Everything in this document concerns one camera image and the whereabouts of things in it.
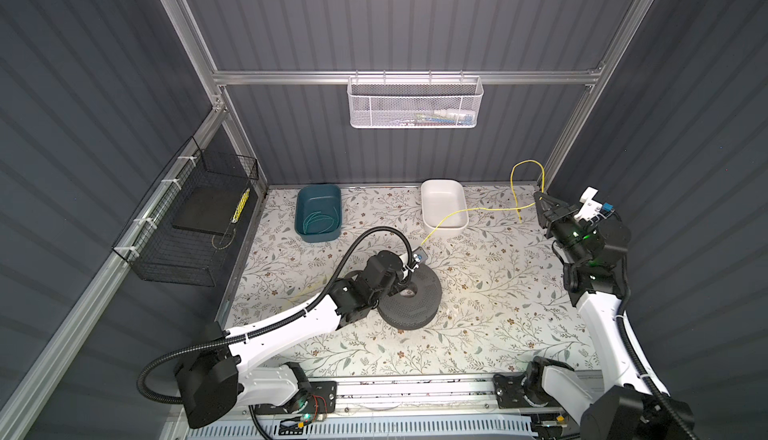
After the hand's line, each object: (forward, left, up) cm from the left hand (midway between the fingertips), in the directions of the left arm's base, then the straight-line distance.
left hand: (399, 255), depth 78 cm
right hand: (+4, -33, +17) cm, 37 cm away
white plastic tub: (+37, -20, -18) cm, 45 cm away
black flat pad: (+10, +48, +10) cm, 50 cm away
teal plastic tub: (+39, +31, -17) cm, 53 cm away
